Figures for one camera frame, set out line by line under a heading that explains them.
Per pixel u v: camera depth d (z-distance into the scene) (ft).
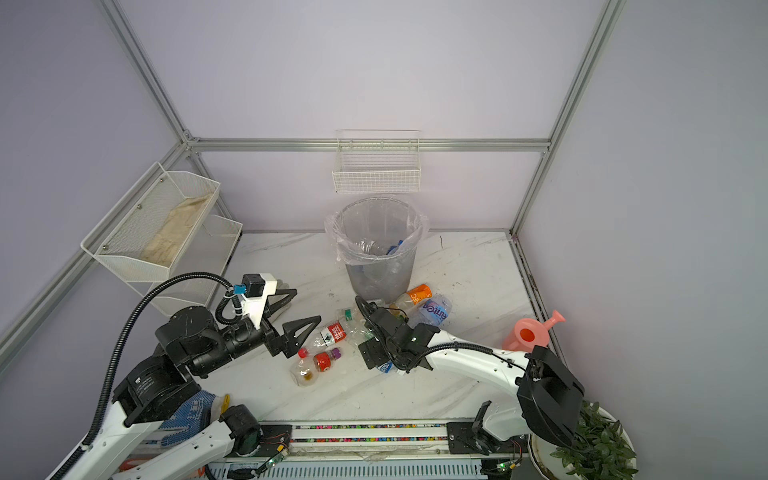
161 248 2.46
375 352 2.33
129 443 1.34
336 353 2.82
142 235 2.44
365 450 2.40
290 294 1.98
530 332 2.67
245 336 1.61
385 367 2.27
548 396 1.36
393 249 3.31
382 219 3.15
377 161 3.14
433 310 3.04
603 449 1.85
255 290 1.52
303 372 2.75
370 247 3.24
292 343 1.65
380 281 2.94
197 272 1.49
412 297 3.13
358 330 2.72
